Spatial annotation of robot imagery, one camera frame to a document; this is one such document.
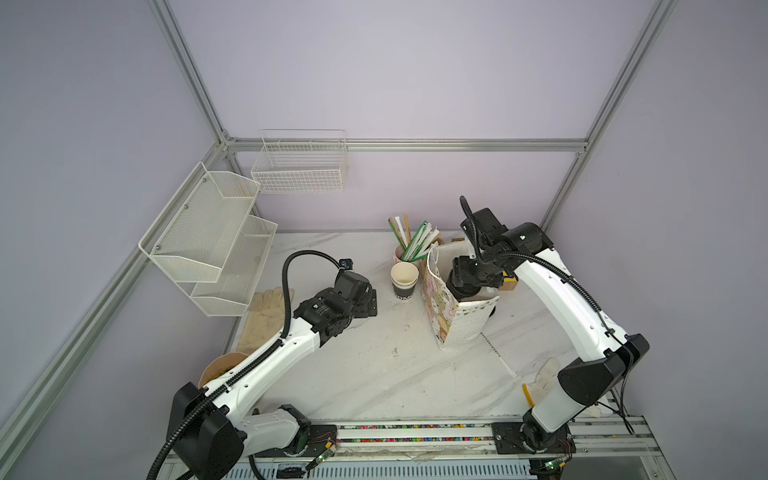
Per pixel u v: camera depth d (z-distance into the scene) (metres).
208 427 0.38
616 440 0.75
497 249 0.50
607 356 0.42
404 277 0.97
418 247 0.98
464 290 0.73
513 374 0.84
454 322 0.77
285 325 0.50
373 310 0.73
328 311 0.55
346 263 0.70
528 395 0.81
